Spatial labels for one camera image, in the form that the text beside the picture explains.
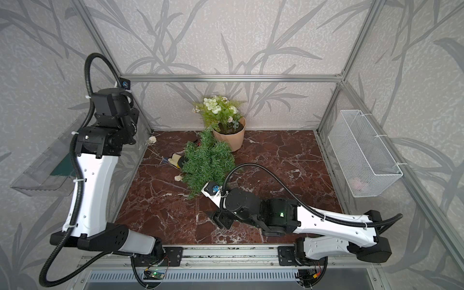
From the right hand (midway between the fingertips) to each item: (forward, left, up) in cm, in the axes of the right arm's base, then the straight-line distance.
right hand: (210, 202), depth 59 cm
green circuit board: (-17, +24, -30) cm, 42 cm away
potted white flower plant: (+47, 0, -4) cm, 47 cm away
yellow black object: (+37, +28, -28) cm, 54 cm away
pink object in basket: (+11, -58, -10) cm, 60 cm away
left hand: (+25, +32, +20) cm, 45 cm away
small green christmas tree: (+18, +4, -1) cm, 18 cm away
